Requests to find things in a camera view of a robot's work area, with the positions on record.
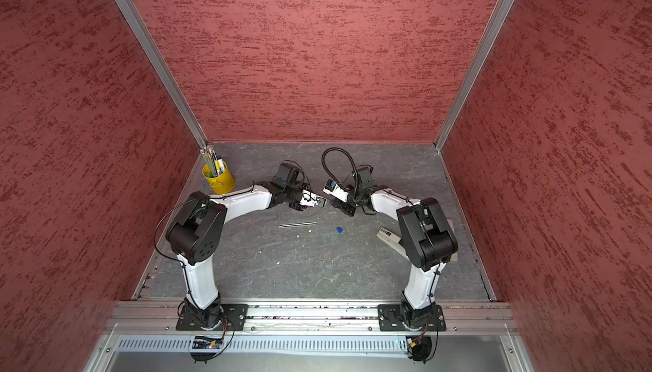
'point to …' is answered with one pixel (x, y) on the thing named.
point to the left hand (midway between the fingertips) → (312, 194)
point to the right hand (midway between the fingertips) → (336, 204)
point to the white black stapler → (391, 240)
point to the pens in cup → (215, 166)
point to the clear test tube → (294, 224)
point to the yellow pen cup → (223, 183)
